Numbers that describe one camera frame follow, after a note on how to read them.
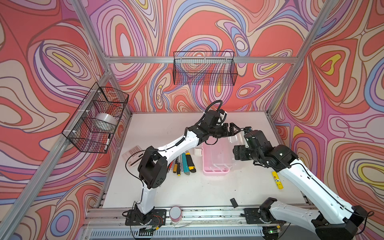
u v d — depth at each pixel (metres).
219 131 0.70
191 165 0.91
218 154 0.89
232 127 0.71
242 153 0.64
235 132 0.72
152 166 0.50
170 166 0.90
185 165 0.91
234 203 0.78
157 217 0.73
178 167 0.89
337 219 0.38
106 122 0.70
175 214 0.71
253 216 0.73
